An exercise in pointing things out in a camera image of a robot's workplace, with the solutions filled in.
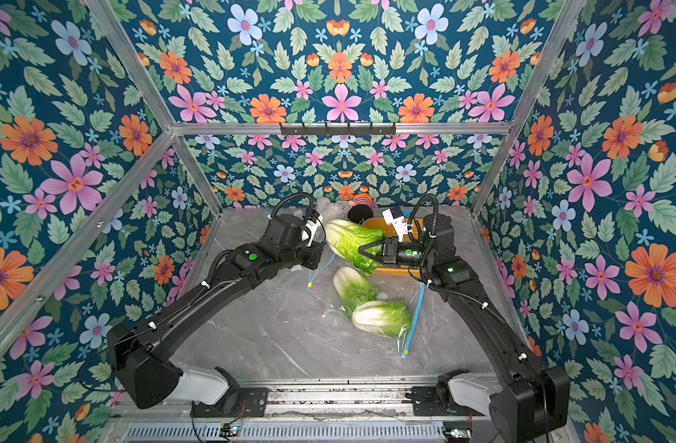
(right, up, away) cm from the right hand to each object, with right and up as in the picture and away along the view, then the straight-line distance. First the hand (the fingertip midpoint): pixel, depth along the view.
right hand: (369, 245), depth 66 cm
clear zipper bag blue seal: (+14, -17, +25) cm, 33 cm away
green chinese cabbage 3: (+7, -23, +15) cm, 28 cm away
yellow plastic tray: (+5, +3, +2) cm, 7 cm away
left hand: (-12, -1, +10) cm, 16 cm away
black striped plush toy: (-2, +14, +46) cm, 48 cm away
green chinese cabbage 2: (-5, -15, +21) cm, 26 cm away
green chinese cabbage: (-6, +1, +1) cm, 6 cm away
